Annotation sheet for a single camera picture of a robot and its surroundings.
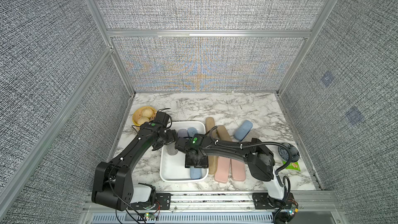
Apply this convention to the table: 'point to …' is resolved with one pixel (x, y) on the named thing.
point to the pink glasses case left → (221, 174)
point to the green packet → (294, 166)
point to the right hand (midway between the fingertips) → (191, 164)
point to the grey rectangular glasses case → (252, 134)
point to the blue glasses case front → (191, 131)
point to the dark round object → (295, 153)
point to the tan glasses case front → (212, 163)
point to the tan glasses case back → (210, 123)
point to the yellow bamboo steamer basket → (137, 113)
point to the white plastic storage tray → (172, 162)
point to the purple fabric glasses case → (183, 132)
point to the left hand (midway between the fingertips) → (172, 139)
